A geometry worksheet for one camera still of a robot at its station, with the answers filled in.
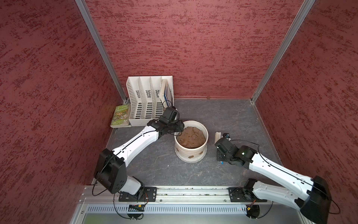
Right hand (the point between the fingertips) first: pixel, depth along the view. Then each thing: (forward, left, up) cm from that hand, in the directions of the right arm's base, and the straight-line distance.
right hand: (219, 156), depth 80 cm
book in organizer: (+38, +32, +17) cm, 52 cm away
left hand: (+15, +23, +8) cm, 29 cm away
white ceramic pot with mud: (+7, +17, +3) cm, 18 cm away
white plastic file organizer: (+50, +53, -4) cm, 73 cm away
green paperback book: (+32, +68, -3) cm, 75 cm away
